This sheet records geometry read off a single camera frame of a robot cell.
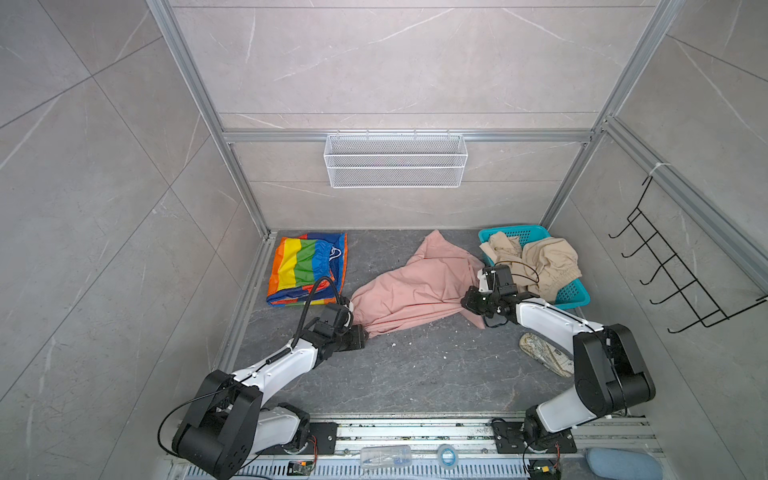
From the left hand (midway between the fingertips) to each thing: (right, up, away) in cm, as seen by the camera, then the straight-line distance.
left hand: (361, 328), depth 88 cm
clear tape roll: (+23, -27, -17) cm, 39 cm away
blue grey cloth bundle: (+63, -27, -20) cm, 71 cm away
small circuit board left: (-13, -29, -18) cm, 37 cm away
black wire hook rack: (+72, +11, -30) cm, 79 cm away
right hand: (+31, +9, +5) cm, 33 cm away
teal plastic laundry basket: (+67, +9, +5) cm, 68 cm away
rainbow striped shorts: (-25, +20, +18) cm, 37 cm away
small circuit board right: (+46, -29, -18) cm, 57 cm away
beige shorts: (+60, +18, +11) cm, 63 cm away
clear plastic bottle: (+8, -26, -18) cm, 33 cm away
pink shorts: (+23, +11, +10) cm, 27 cm away
